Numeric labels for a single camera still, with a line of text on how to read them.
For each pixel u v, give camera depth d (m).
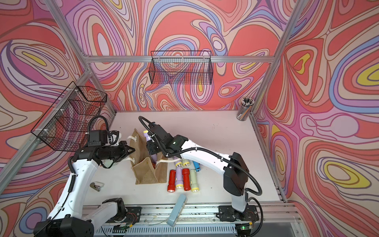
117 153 0.65
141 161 0.69
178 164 0.89
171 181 0.82
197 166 0.88
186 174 0.84
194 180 0.82
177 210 0.73
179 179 0.82
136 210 0.76
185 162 0.88
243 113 1.08
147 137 0.73
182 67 0.96
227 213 0.73
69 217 0.38
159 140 0.56
